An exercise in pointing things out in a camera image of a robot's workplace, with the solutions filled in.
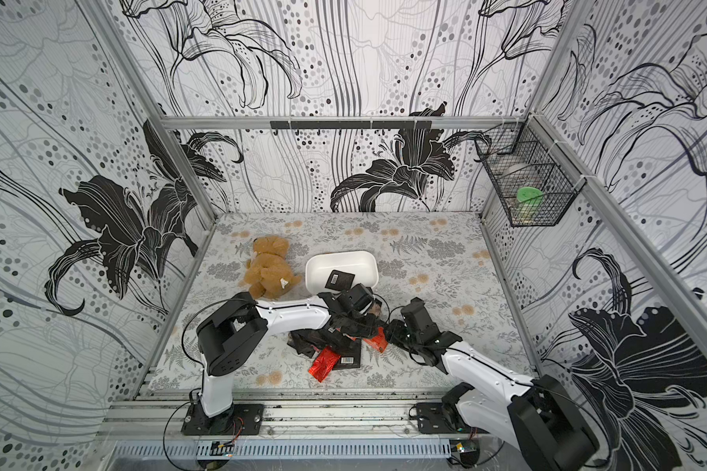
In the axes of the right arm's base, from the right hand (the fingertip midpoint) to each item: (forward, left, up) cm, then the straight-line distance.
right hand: (390, 329), depth 87 cm
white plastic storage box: (+23, +8, +1) cm, 24 cm away
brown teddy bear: (+14, +37, +11) cm, 41 cm away
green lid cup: (+26, -37, +30) cm, 55 cm away
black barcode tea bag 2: (+17, +16, 0) cm, 24 cm away
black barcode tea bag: (-8, +12, +1) cm, 14 cm away
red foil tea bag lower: (-10, +19, +1) cm, 22 cm away
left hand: (-1, +5, -2) cm, 6 cm away
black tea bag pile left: (-5, +24, +3) cm, 25 cm away
